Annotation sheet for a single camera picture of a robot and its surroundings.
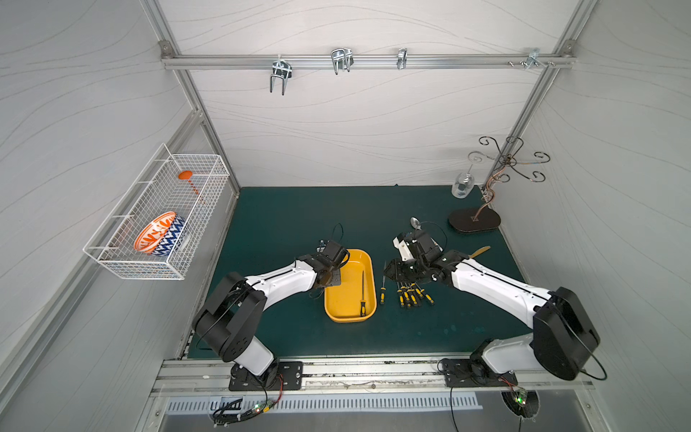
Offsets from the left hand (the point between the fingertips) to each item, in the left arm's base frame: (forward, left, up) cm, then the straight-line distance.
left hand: (331, 276), depth 90 cm
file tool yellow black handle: (-7, -17, -2) cm, 19 cm away
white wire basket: (+8, +45, +32) cm, 56 cm away
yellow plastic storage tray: (-7, -8, -3) cm, 11 cm away
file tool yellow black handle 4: (-6, -27, -1) cm, 28 cm away
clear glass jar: (+29, -47, +17) cm, 57 cm away
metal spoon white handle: (+25, -32, -2) cm, 41 cm away
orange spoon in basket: (+17, +43, +30) cm, 55 cm away
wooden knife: (+12, -54, -2) cm, 56 cm away
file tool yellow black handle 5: (-4, -30, -2) cm, 30 cm away
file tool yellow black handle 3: (-6, -25, -1) cm, 26 cm away
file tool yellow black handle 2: (-6, -24, -2) cm, 25 cm away
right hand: (-1, -18, +7) cm, 20 cm away
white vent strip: (-35, -1, -3) cm, 35 cm away
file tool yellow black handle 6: (-6, -33, -2) cm, 33 cm away
